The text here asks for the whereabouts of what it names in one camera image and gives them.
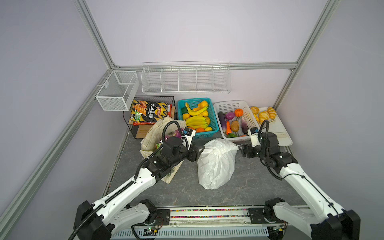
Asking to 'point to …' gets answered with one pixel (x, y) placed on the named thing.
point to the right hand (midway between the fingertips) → (247, 146)
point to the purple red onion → (230, 115)
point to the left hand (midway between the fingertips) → (200, 147)
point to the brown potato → (235, 126)
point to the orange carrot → (228, 128)
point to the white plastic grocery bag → (216, 162)
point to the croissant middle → (263, 116)
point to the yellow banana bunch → (196, 122)
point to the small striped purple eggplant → (244, 126)
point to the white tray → (276, 126)
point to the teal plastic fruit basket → (199, 114)
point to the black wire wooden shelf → (138, 131)
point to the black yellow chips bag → (144, 112)
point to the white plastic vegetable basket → (234, 119)
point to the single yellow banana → (196, 112)
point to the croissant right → (272, 112)
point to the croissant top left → (255, 110)
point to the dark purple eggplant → (221, 115)
